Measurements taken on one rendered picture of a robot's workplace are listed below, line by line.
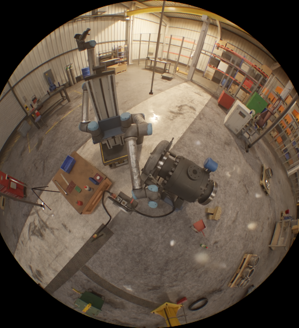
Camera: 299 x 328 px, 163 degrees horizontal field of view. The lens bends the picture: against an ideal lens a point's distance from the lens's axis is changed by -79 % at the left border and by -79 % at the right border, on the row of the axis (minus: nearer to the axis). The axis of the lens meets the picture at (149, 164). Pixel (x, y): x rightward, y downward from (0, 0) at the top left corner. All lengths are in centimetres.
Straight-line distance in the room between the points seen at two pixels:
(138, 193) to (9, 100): 867
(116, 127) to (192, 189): 145
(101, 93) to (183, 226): 263
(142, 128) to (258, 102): 758
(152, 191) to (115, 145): 151
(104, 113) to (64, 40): 800
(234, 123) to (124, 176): 444
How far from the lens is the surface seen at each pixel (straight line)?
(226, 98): 618
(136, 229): 212
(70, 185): 204
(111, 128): 173
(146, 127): 92
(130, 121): 150
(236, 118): 471
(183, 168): 141
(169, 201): 191
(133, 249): 224
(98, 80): 140
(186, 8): 912
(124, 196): 211
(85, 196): 185
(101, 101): 152
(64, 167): 228
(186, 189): 146
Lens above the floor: 208
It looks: 64 degrees down
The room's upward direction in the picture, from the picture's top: 12 degrees clockwise
